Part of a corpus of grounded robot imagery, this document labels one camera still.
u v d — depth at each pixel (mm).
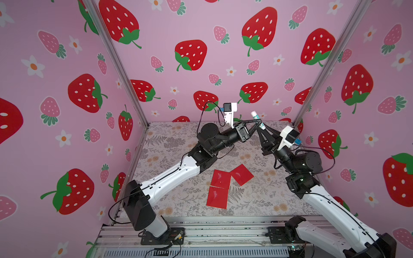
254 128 587
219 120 564
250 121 550
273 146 537
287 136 474
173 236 732
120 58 859
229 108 536
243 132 520
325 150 933
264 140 581
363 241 393
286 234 664
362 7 685
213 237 746
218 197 863
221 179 933
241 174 956
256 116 554
